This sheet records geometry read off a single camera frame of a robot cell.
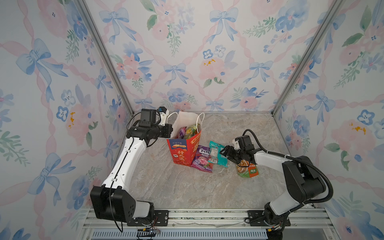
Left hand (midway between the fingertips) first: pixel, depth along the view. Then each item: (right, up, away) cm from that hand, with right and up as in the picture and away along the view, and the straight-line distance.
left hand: (172, 127), depth 78 cm
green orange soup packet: (+42, -25, +12) cm, 51 cm away
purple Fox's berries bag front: (+4, -3, +12) cm, 13 cm away
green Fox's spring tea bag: (+10, -2, +7) cm, 12 cm away
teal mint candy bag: (+24, -18, +12) cm, 32 cm away
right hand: (+29, -16, +15) cm, 37 cm away
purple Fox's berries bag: (+16, -19, +14) cm, 29 cm away
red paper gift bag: (+5, -13, +2) cm, 14 cm away
